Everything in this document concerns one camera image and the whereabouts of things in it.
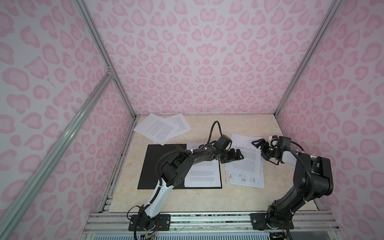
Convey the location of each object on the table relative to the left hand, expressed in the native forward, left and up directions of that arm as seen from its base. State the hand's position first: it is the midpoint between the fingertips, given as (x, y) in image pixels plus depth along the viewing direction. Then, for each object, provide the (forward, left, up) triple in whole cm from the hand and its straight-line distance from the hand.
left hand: (239, 159), depth 91 cm
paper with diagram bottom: (-10, -5, -5) cm, 12 cm away
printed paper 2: (+32, +38, -4) cm, 50 cm away
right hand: (+9, -12, +2) cm, 15 cm away
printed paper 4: (+6, -10, -5) cm, 13 cm away
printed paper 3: (-7, +21, -4) cm, 22 cm away
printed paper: (+29, +55, -4) cm, 62 cm away
